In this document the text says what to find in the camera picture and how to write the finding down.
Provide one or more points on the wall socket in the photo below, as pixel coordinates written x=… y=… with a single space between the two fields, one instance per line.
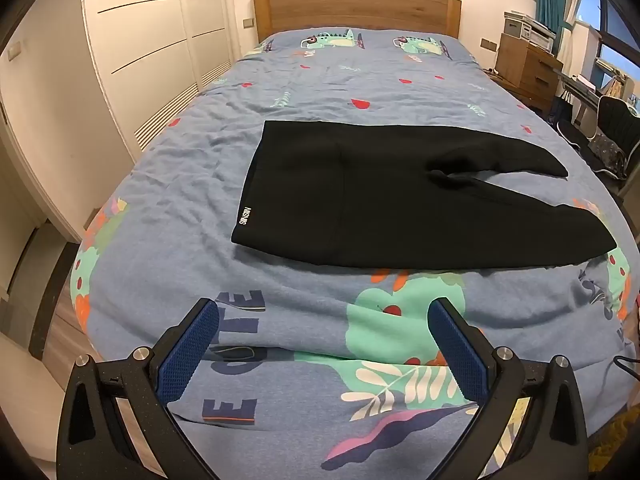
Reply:
x=488 y=44
x=248 y=22

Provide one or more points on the desk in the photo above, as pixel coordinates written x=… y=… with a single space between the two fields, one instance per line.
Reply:
x=580 y=90

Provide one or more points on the black pants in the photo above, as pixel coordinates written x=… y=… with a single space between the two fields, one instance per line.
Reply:
x=375 y=200

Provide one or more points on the white wardrobe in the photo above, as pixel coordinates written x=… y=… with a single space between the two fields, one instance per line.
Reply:
x=145 y=35

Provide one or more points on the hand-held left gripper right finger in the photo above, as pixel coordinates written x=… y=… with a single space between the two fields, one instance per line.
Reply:
x=462 y=350

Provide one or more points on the wooden headboard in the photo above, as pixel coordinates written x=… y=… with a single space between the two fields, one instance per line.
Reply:
x=350 y=7

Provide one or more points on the black chair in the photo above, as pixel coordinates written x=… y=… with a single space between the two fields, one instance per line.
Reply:
x=617 y=130

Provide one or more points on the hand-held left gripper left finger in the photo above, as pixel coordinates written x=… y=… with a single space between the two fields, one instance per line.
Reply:
x=187 y=347

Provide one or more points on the wall switch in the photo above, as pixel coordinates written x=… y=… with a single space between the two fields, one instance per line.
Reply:
x=14 y=50

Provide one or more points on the blue printed blanket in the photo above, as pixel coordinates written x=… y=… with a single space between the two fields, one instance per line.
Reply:
x=200 y=160

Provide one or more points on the grey printer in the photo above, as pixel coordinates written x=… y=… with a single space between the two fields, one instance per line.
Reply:
x=530 y=30

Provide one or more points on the wooden nightstand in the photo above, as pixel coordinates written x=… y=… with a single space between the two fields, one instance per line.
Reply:
x=530 y=67

